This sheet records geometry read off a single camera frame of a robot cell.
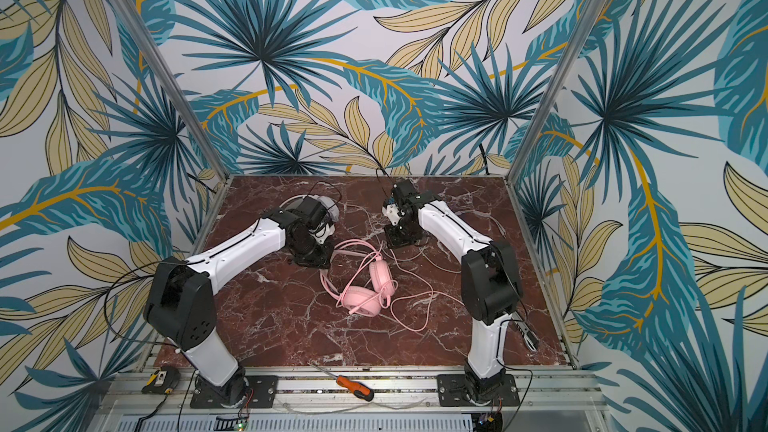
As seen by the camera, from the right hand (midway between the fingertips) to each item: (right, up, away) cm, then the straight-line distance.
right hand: (391, 243), depth 92 cm
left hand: (-18, -6, -7) cm, 20 cm away
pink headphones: (-7, -11, -21) cm, 25 cm away
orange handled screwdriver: (-9, -33, -19) cm, 39 cm away
